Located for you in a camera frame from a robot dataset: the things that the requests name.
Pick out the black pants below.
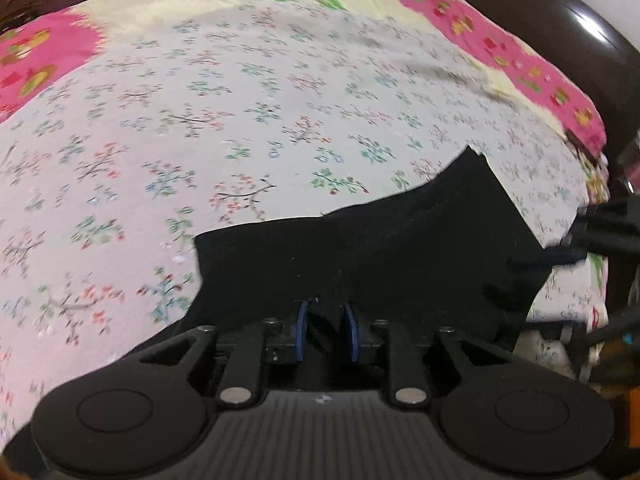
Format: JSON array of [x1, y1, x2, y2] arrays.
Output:
[[169, 144, 557, 361]]

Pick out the dark wooden footboard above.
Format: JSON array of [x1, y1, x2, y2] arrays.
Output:
[[465, 0, 639, 193]]

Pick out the floral patchwork bed quilt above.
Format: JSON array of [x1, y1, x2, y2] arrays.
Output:
[[1, 0, 608, 474]]

